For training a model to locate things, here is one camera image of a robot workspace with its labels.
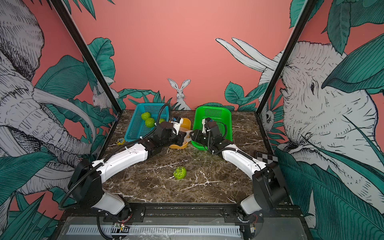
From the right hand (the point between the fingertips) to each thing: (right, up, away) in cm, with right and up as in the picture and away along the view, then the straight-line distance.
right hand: (189, 132), depth 83 cm
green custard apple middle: (-29, +6, +21) cm, 37 cm away
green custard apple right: (-22, +8, +24) cm, 33 cm away
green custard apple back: (-35, +11, +28) cm, 46 cm away
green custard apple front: (-5, -23, -1) cm, 23 cm away
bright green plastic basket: (+24, +12, +28) cm, 39 cm away
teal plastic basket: (-39, +2, +21) cm, 44 cm away
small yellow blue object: (-48, -7, +18) cm, 52 cm away
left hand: (-1, 0, -2) cm, 2 cm away
